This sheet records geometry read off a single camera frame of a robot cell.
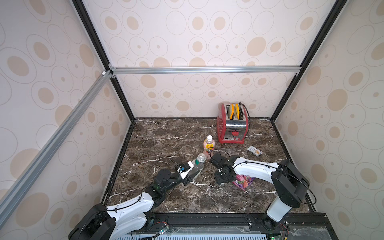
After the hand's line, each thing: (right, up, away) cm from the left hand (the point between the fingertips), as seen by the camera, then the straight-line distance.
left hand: (198, 167), depth 75 cm
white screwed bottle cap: (+6, +14, +8) cm, 18 cm away
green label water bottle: (0, +2, -3) cm, 4 cm away
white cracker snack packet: (+38, +5, +25) cm, 46 cm away
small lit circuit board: (-18, -29, -5) cm, 34 cm away
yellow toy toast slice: (+22, +32, +24) cm, 46 cm away
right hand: (+13, -12, +12) cm, 22 cm away
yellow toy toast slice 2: (+25, +31, +22) cm, 46 cm away
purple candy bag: (+26, -11, +10) cm, 30 cm away
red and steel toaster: (+22, +23, +18) cm, 36 cm away
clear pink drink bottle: (+6, +10, +10) cm, 16 cm away
